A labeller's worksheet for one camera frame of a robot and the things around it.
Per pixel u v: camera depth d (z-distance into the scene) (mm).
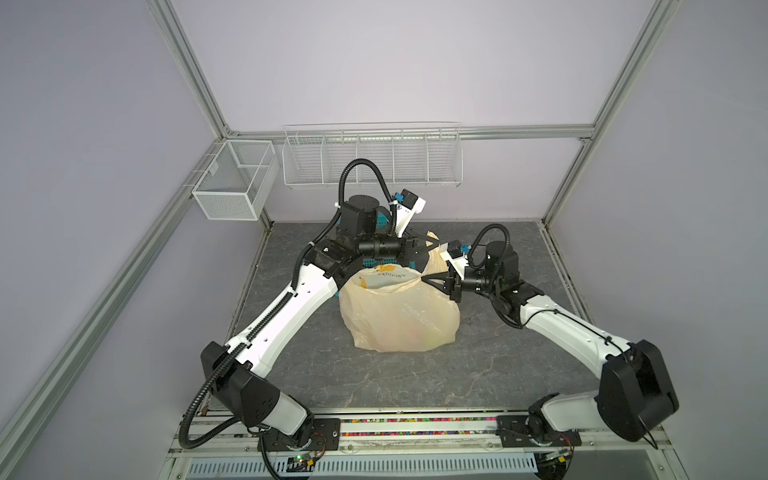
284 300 451
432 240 637
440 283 715
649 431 432
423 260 642
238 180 1024
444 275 691
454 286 668
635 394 420
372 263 617
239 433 751
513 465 707
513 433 710
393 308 760
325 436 736
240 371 399
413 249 572
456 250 639
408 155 1076
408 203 570
